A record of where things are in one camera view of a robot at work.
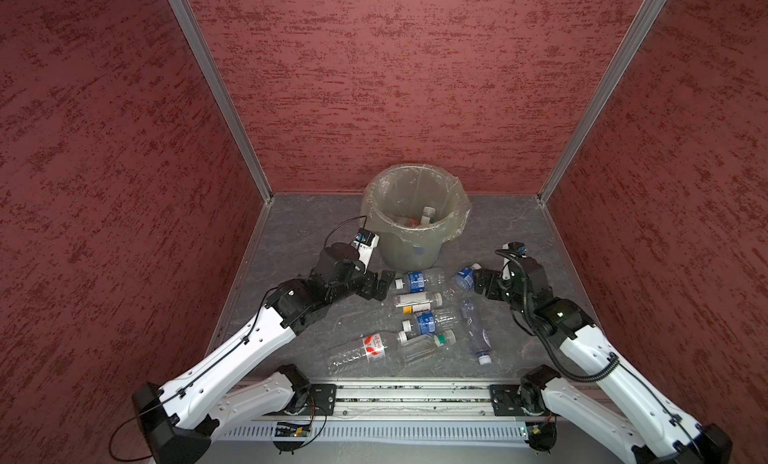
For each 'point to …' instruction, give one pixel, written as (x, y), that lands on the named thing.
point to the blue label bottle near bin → (415, 281)
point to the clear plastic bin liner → (415, 204)
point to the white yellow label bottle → (418, 301)
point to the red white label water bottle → (374, 348)
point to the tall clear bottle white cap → (479, 329)
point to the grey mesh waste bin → (405, 258)
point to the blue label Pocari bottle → (431, 321)
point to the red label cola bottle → (407, 221)
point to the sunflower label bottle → (427, 216)
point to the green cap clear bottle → (415, 348)
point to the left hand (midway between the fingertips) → (376, 273)
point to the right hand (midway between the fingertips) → (485, 280)
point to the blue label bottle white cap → (464, 279)
